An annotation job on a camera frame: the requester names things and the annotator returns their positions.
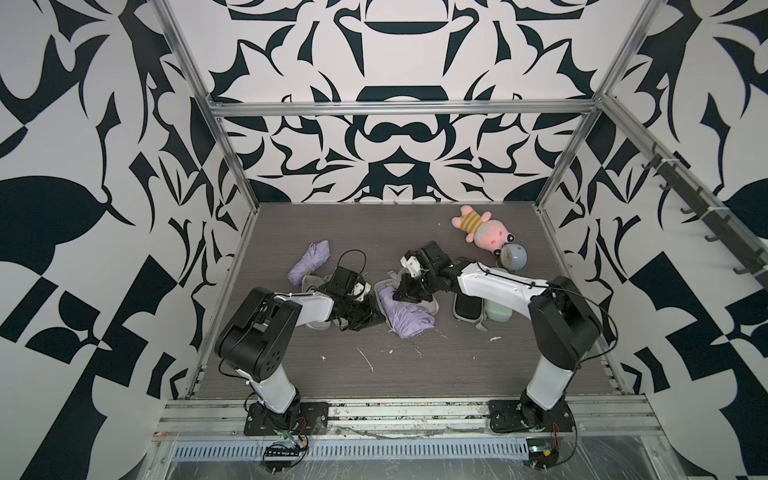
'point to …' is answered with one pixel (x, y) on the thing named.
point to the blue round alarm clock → (514, 257)
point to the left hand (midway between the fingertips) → (385, 314)
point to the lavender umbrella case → (404, 318)
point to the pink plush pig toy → (486, 233)
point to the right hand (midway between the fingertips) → (392, 293)
